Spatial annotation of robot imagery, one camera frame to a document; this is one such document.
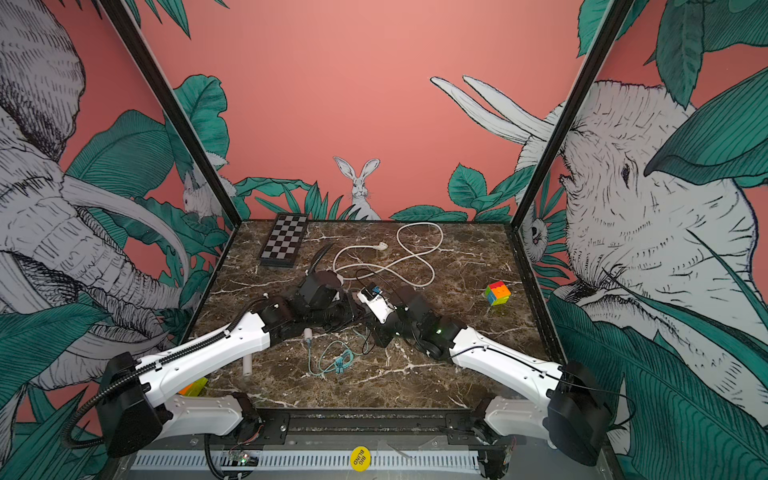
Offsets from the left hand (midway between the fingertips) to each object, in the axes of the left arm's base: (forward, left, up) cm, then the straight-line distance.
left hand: (372, 309), depth 75 cm
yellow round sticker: (-30, +4, -18) cm, 35 cm away
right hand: (-1, +3, -1) cm, 3 cm away
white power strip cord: (+36, -4, -18) cm, 40 cm away
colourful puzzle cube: (+12, -40, -15) cm, 44 cm away
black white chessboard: (+39, +34, -16) cm, 54 cm away
